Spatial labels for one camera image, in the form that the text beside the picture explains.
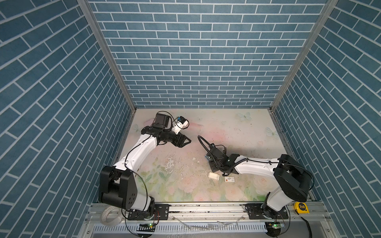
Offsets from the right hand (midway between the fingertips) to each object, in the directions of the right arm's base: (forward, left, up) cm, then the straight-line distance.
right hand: (211, 161), depth 89 cm
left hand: (+5, +15, +16) cm, 22 cm away
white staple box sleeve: (-9, -11, -2) cm, 15 cm away
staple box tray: (-8, -2, -2) cm, 8 cm away
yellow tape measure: (-21, -46, -1) cm, 51 cm away
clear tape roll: (-32, +50, -4) cm, 60 cm away
